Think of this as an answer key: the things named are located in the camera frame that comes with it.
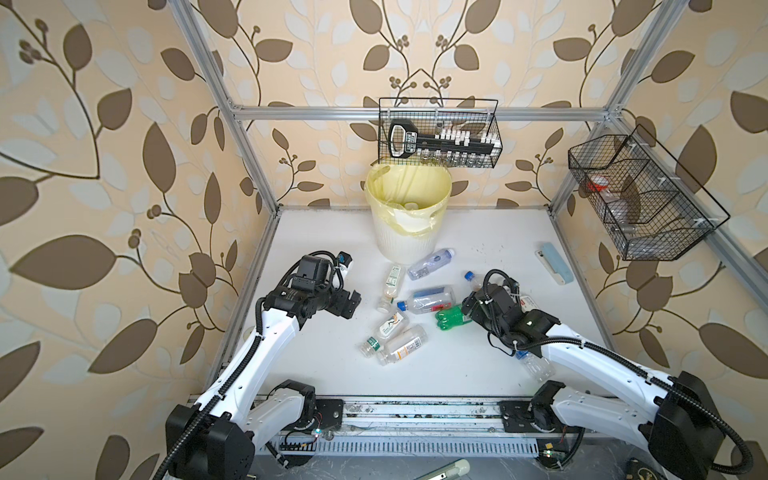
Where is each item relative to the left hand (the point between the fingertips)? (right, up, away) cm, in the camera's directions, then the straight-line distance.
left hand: (339, 288), depth 80 cm
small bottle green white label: (+15, -2, +13) cm, 20 cm away
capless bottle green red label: (+54, -6, +7) cm, 55 cm away
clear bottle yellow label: (+18, -16, +1) cm, 23 cm away
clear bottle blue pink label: (+25, -5, +10) cm, 28 cm away
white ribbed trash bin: (+19, +15, +8) cm, 25 cm away
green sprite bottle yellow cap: (+32, -10, +7) cm, 34 cm away
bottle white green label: (+14, -12, +4) cm, 19 cm away
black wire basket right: (+79, +21, -8) cm, 82 cm away
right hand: (+37, -7, +4) cm, 38 cm away
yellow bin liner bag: (+21, +28, +27) cm, 44 cm away
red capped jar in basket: (+71, +29, 0) cm, 77 cm away
